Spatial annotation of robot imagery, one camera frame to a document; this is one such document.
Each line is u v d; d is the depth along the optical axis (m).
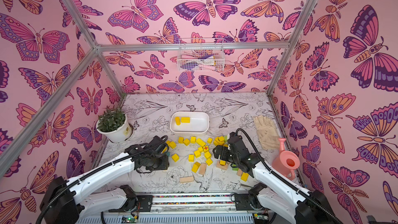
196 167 0.83
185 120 1.04
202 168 0.85
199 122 1.03
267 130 1.00
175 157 0.87
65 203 0.38
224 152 0.73
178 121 1.00
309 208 0.39
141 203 0.73
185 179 0.80
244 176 0.81
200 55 0.96
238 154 0.63
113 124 0.83
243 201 0.73
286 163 0.75
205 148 0.90
